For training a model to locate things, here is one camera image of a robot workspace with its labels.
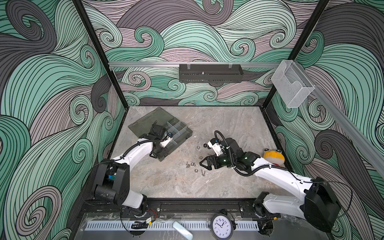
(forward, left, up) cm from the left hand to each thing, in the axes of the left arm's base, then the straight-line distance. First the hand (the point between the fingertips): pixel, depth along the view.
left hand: (160, 148), depth 88 cm
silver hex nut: (-11, -22, -6) cm, 25 cm away
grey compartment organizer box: (+15, -11, -2) cm, 19 cm away
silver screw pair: (-12, -25, -7) cm, 29 cm away
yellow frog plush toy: (-5, -67, +1) cm, 67 cm away
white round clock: (-38, -33, -4) cm, 50 cm away
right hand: (-11, -26, +5) cm, 29 cm away
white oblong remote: (-39, -15, -2) cm, 42 cm away
